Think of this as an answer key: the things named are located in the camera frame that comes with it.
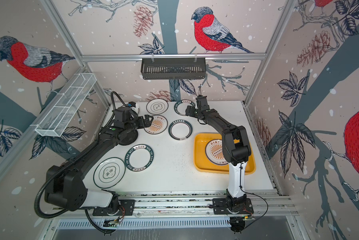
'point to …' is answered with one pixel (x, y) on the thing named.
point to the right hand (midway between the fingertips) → (190, 112)
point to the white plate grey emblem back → (157, 106)
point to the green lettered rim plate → (139, 157)
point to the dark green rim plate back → (180, 106)
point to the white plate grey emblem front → (109, 172)
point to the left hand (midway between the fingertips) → (146, 117)
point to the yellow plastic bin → (202, 164)
